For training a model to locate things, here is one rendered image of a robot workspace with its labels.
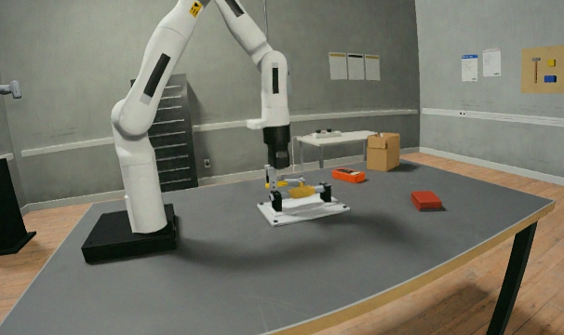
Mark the brown cardboard box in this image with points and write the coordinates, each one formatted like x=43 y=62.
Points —
x=383 y=153

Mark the red rectangular block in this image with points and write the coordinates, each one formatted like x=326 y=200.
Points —
x=426 y=201

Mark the orange handheld multimeter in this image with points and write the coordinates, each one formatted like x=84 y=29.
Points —
x=350 y=175

